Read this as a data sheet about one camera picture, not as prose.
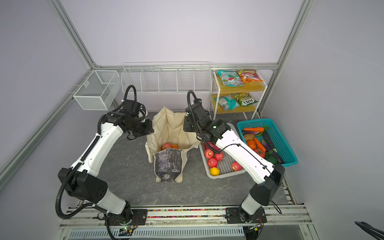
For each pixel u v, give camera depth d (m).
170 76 0.96
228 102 0.99
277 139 0.96
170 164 0.75
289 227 0.73
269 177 0.41
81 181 0.41
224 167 0.91
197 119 0.51
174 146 0.95
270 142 0.99
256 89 0.87
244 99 1.02
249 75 0.88
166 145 0.89
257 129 1.04
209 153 0.87
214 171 0.84
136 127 0.65
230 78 0.88
